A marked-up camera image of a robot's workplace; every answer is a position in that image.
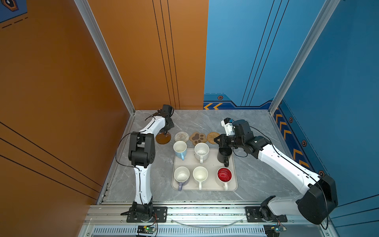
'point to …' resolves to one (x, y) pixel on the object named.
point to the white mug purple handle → (181, 174)
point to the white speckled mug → (201, 152)
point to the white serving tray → (190, 175)
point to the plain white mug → (200, 174)
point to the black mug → (223, 154)
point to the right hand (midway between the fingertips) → (213, 140)
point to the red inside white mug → (224, 175)
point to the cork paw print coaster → (197, 138)
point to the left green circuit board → (146, 229)
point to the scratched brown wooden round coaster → (163, 139)
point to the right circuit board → (274, 230)
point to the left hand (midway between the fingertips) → (168, 125)
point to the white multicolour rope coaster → (181, 136)
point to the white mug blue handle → (180, 148)
